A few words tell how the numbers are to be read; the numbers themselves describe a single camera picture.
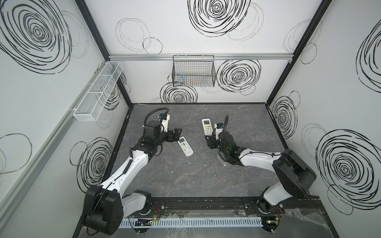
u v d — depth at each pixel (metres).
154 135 0.62
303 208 0.74
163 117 0.70
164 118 0.71
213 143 0.79
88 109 0.71
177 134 0.74
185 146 0.94
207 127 0.91
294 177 0.45
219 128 0.77
